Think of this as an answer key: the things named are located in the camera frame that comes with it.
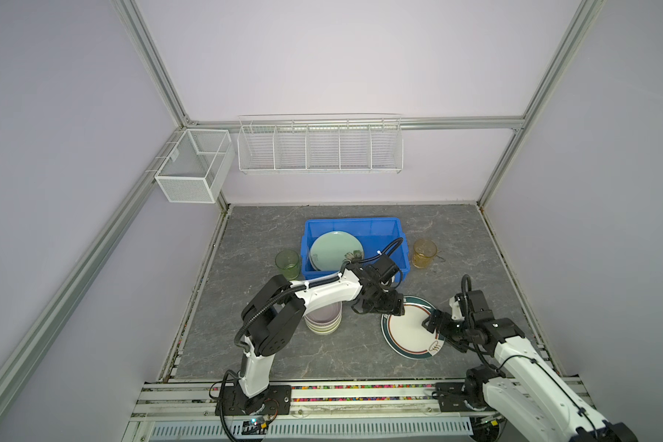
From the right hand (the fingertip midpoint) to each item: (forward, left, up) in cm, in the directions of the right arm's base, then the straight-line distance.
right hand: (435, 331), depth 83 cm
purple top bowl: (+3, +33, +5) cm, 34 cm away
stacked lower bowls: (-1, +34, +4) cm, 34 cm away
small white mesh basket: (+54, +83, +22) cm, 102 cm away
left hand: (+3, +12, +3) cm, 13 cm away
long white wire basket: (+57, +36, +29) cm, 74 cm away
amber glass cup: (+30, -2, 0) cm, 30 cm away
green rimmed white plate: (0, +9, -2) cm, 9 cm away
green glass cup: (+26, +49, -1) cm, 55 cm away
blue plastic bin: (+37, +15, +1) cm, 39 cm away
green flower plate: (+30, +33, +1) cm, 45 cm away
